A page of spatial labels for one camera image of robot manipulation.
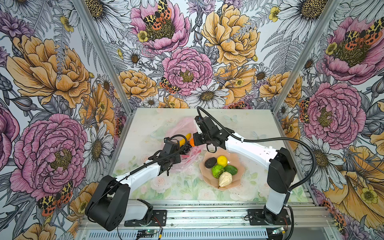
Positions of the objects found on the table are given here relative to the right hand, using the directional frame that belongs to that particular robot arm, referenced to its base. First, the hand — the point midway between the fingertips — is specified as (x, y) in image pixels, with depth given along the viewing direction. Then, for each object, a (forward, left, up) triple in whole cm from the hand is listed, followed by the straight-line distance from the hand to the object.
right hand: (195, 142), depth 84 cm
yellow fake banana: (+9, +8, -13) cm, 18 cm away
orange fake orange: (-4, +2, +5) cm, 7 cm away
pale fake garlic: (-18, -15, -9) cm, 25 cm away
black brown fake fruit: (-8, -8, -8) cm, 14 cm away
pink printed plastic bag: (+11, +11, -2) cm, 16 cm away
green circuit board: (-39, +23, -16) cm, 48 cm away
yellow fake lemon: (-7, -15, -9) cm, 19 cm away
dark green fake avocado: (-12, -20, -10) cm, 25 cm away
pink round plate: (-5, -22, -11) cm, 25 cm away
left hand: (-4, +12, -11) cm, 17 cm away
